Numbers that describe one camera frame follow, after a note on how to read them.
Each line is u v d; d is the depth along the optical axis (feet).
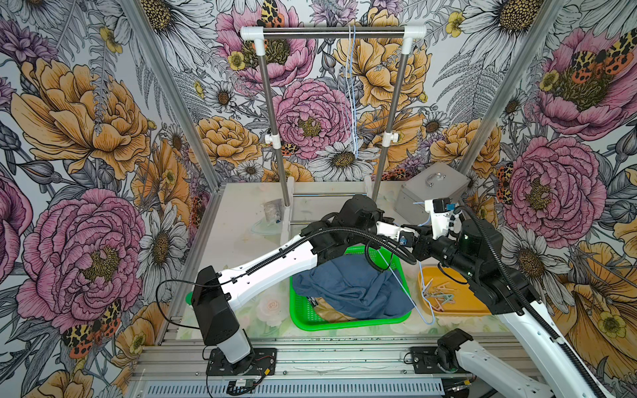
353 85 2.97
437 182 3.35
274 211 3.56
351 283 2.64
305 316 2.73
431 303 2.78
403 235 1.86
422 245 1.83
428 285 2.90
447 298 2.74
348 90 3.03
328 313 2.69
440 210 1.80
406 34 1.93
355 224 1.72
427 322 2.70
